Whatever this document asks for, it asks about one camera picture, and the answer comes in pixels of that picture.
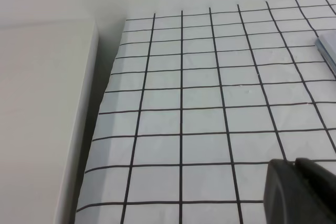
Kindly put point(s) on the white black-grid tablecloth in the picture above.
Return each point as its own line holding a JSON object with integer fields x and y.
{"x": 197, "y": 104}

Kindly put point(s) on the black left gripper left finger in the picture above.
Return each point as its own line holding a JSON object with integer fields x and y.
{"x": 287, "y": 198}

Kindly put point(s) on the white side table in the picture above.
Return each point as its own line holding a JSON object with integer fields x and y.
{"x": 46, "y": 78}

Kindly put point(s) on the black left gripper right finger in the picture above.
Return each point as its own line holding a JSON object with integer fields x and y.
{"x": 321, "y": 185}

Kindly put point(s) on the HEEC show catalogue book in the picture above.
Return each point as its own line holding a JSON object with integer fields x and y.
{"x": 326, "y": 46}

